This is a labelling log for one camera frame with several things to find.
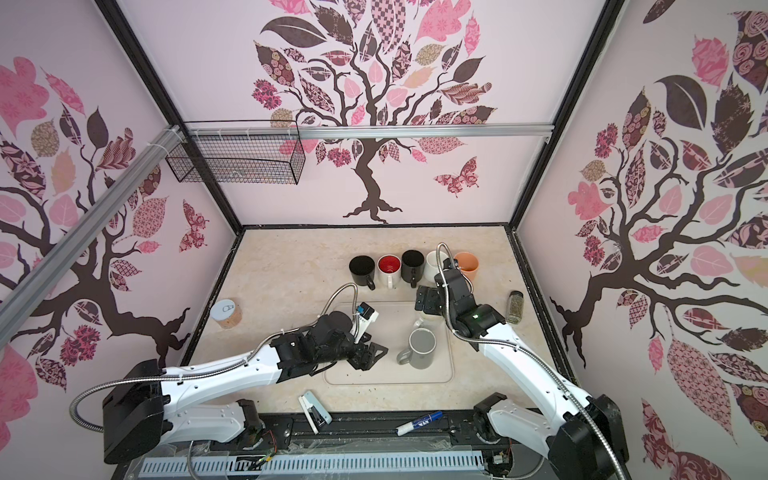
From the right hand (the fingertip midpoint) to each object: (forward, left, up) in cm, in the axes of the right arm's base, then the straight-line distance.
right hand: (431, 290), depth 81 cm
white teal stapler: (-27, +32, -14) cm, 44 cm away
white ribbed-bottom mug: (+16, -3, -9) cm, 18 cm away
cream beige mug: (-4, +3, -11) cm, 13 cm away
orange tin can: (0, +63, -11) cm, 63 cm away
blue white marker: (-30, +4, -15) cm, 34 cm away
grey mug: (-10, +2, -13) cm, 17 cm away
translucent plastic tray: (-17, -3, -17) cm, 24 cm away
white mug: (+18, +12, -13) cm, 25 cm away
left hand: (-15, +15, -6) cm, 22 cm away
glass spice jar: (+1, -28, -13) cm, 31 cm away
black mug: (+15, +4, -9) cm, 19 cm away
